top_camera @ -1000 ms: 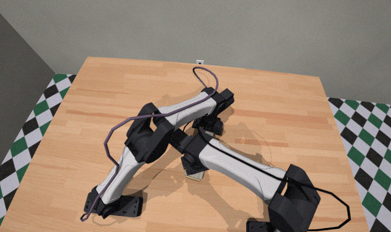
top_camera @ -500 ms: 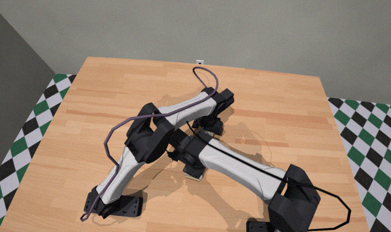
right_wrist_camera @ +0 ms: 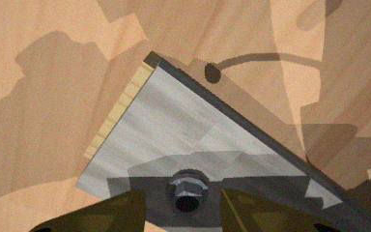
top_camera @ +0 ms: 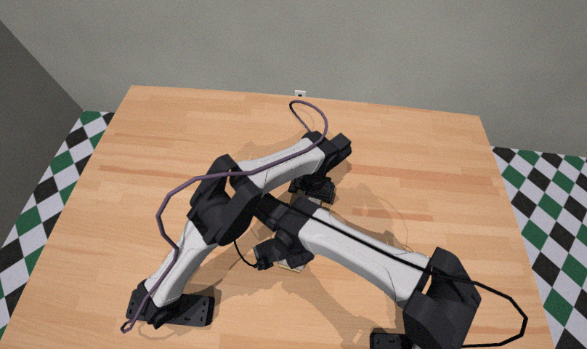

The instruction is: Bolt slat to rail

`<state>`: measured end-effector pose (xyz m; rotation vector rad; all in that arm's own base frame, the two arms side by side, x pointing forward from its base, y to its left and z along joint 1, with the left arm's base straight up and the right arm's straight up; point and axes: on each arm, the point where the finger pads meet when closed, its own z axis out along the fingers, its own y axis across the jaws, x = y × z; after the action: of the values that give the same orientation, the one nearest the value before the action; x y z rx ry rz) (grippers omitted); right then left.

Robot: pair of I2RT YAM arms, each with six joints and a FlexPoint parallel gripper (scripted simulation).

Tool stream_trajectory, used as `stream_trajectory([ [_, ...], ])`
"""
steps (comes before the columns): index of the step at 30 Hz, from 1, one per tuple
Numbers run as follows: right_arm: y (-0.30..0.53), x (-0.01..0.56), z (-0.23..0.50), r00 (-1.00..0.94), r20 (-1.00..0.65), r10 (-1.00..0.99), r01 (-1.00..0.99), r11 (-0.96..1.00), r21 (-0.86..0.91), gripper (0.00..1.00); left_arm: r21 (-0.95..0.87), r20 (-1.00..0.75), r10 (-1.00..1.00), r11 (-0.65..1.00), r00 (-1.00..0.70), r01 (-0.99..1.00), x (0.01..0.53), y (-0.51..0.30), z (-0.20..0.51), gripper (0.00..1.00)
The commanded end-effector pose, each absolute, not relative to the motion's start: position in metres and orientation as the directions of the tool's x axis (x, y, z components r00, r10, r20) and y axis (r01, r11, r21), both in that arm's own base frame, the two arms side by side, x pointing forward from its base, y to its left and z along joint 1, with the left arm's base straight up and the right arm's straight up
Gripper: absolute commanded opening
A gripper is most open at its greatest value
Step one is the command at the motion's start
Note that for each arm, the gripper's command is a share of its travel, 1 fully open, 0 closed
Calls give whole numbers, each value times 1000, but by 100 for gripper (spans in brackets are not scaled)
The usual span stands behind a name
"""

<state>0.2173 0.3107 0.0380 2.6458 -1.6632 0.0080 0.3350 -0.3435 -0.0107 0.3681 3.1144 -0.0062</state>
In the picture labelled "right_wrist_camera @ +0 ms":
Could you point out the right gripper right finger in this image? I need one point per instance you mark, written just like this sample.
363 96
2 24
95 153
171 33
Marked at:
244 212

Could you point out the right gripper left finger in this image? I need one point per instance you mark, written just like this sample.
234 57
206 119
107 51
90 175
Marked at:
125 212

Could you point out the light wooden plank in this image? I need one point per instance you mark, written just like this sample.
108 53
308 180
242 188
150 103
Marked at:
139 78

